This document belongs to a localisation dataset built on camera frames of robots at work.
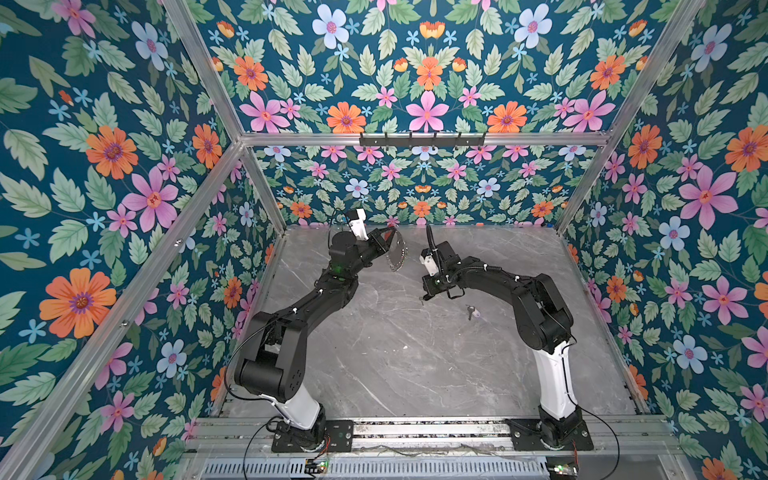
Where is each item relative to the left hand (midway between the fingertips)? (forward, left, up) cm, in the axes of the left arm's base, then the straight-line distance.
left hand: (399, 220), depth 79 cm
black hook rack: (+29, -8, +6) cm, 31 cm away
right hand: (-2, -9, -29) cm, 30 cm away
